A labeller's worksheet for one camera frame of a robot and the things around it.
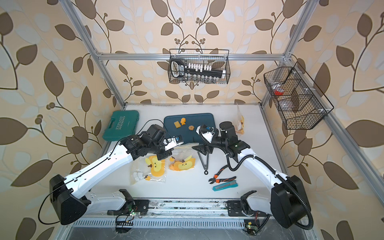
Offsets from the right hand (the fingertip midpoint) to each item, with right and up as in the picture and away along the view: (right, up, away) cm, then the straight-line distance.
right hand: (196, 139), depth 78 cm
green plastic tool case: (-53, +7, +24) cm, 58 cm away
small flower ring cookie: (-4, +5, +27) cm, 28 cm away
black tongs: (+6, -20, +8) cm, 23 cm away
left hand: (-14, -3, -1) cm, 14 cm away
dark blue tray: (-8, +6, +28) cm, 30 cm away
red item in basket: (+45, +25, +4) cm, 52 cm away
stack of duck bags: (-27, -17, +7) cm, 33 cm away
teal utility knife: (+16, -26, +4) cm, 31 cm away
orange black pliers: (+10, -23, +5) cm, 26 cm away
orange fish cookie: (-10, +9, +30) cm, 33 cm away
